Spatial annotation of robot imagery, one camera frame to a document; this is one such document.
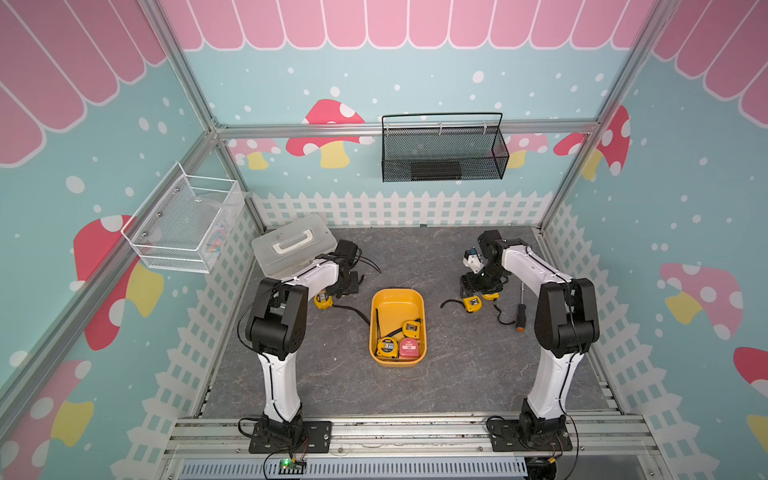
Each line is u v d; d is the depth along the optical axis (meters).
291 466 0.73
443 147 0.94
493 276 0.81
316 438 0.75
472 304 0.97
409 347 0.87
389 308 0.96
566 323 0.53
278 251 0.99
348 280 0.90
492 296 0.99
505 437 0.74
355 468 0.71
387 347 0.86
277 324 0.53
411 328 0.91
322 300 0.97
